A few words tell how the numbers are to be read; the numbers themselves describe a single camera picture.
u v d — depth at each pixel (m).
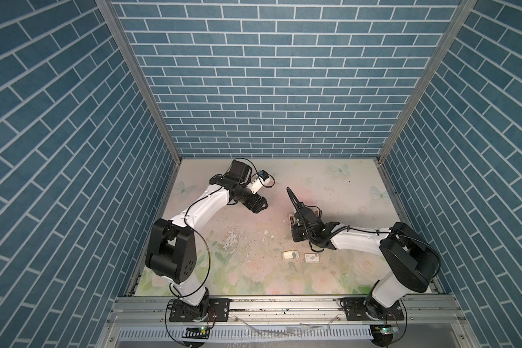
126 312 0.74
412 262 0.46
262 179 0.78
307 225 0.70
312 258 0.85
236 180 0.68
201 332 0.72
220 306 0.75
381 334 0.72
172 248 0.48
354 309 0.74
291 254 0.87
